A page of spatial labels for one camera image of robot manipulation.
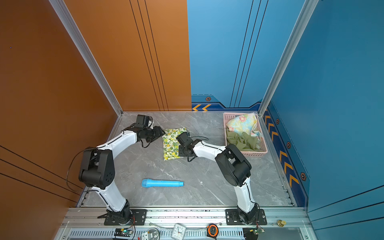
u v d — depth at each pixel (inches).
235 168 20.1
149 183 31.9
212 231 26.4
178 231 26.9
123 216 25.5
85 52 33.5
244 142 35.8
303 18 28.7
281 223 27.7
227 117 43.8
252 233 27.7
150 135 32.4
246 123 41.6
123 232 27.9
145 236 24.5
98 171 19.1
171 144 39.1
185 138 29.7
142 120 29.8
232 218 28.5
